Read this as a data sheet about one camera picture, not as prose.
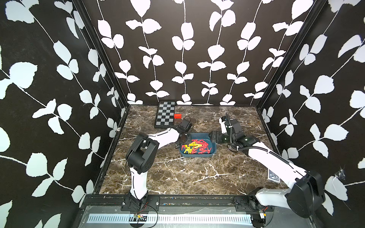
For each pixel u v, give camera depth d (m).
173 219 0.70
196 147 0.95
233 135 0.61
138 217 0.70
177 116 1.12
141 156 0.50
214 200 0.78
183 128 0.76
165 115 1.11
